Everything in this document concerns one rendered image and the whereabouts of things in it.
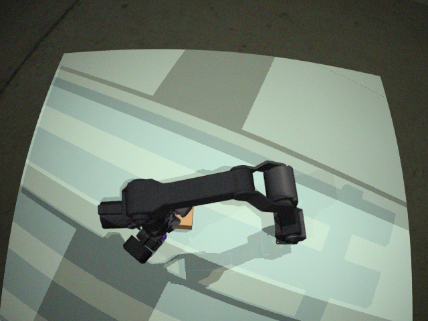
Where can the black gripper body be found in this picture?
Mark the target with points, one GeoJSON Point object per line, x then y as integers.
{"type": "Point", "coordinates": [138, 249]}

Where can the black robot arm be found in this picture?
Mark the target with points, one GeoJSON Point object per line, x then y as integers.
{"type": "Point", "coordinates": [146, 202]}

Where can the tan square block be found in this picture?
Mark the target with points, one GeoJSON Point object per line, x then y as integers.
{"type": "Point", "coordinates": [186, 222]}

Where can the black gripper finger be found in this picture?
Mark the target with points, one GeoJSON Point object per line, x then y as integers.
{"type": "Point", "coordinates": [175, 223]}
{"type": "Point", "coordinates": [156, 246]}

